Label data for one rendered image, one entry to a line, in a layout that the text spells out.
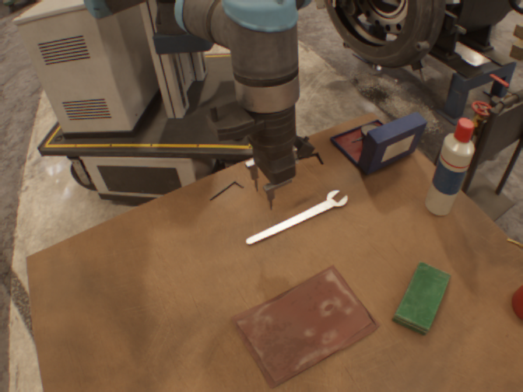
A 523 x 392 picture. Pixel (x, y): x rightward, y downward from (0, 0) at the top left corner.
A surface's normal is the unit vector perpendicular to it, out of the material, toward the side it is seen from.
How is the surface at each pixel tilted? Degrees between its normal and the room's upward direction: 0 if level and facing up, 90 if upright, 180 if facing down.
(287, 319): 12
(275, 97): 90
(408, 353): 0
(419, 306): 0
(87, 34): 90
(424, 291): 0
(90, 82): 90
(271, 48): 90
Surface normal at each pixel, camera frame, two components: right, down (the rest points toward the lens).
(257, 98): -0.27, 0.73
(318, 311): 0.15, -0.71
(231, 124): -0.08, -0.67
